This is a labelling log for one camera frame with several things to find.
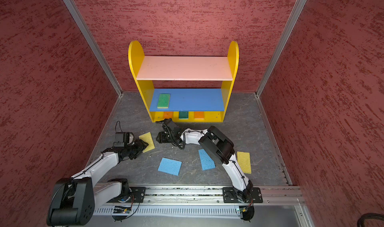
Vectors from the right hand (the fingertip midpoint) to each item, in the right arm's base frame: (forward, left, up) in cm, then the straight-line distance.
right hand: (158, 142), depth 91 cm
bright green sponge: (+22, -3, +14) cm, 26 cm away
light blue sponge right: (-13, -30, 0) cm, 33 cm away
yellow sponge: (+4, +8, -1) cm, 9 cm away
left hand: (-4, +6, 0) cm, 8 cm away
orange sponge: (+21, -27, -1) cm, 34 cm away
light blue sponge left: (-14, -9, -1) cm, 17 cm away
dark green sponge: (+20, -16, +2) cm, 25 cm away
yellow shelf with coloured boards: (+48, -18, +1) cm, 51 cm away
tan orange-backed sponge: (+20, -5, +2) cm, 21 cm away
